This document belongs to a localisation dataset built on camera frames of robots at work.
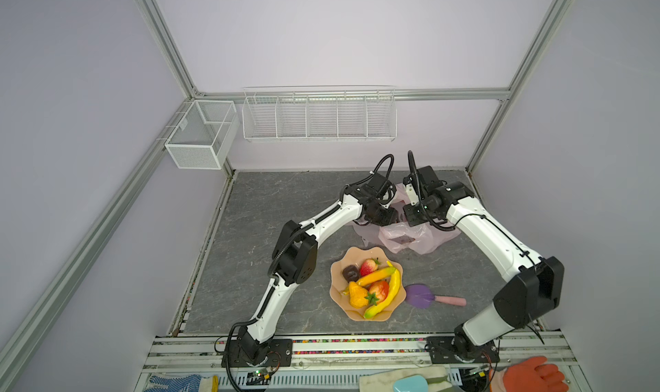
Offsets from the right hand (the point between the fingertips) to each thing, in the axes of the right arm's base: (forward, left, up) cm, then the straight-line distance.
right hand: (414, 212), depth 83 cm
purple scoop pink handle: (-21, -1, -17) cm, 27 cm away
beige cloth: (-44, +13, -17) cm, 49 cm away
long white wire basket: (+37, +29, +11) cm, 49 cm away
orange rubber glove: (-43, -27, -17) cm, 53 cm away
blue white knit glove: (-44, +66, -17) cm, 81 cm away
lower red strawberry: (-22, +13, -10) cm, 28 cm away
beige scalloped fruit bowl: (-9, +19, -14) cm, 25 cm away
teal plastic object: (-44, +5, -17) cm, 48 cm away
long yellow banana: (-22, +9, -13) cm, 27 cm away
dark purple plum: (-16, +21, -12) cm, 29 cm away
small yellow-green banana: (-16, +12, -14) cm, 24 cm away
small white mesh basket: (+35, +79, +4) cm, 86 cm away
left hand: (0, +5, -7) cm, 8 cm away
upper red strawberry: (-13, +15, -13) cm, 24 cm away
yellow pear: (-23, +19, -12) cm, 32 cm away
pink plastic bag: (-9, +6, +1) cm, 11 cm away
